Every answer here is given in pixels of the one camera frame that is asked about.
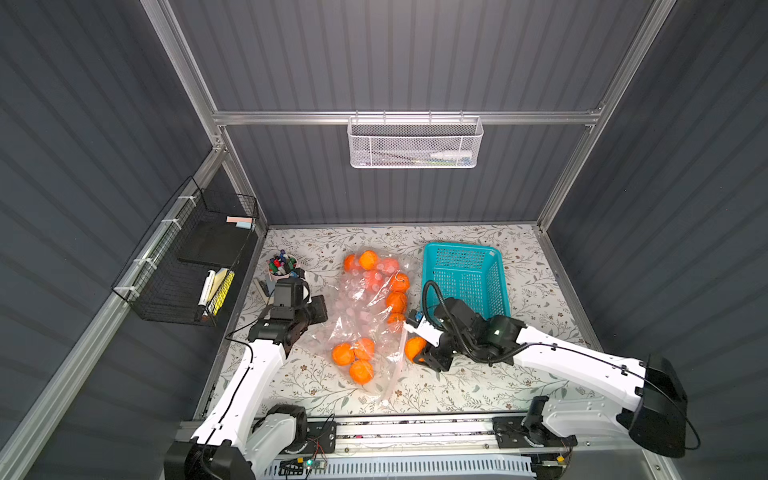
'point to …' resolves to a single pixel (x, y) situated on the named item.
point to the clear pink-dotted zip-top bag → (363, 335)
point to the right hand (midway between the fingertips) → (423, 349)
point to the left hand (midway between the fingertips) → (319, 303)
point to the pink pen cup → (280, 266)
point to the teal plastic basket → (475, 273)
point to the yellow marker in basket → (223, 293)
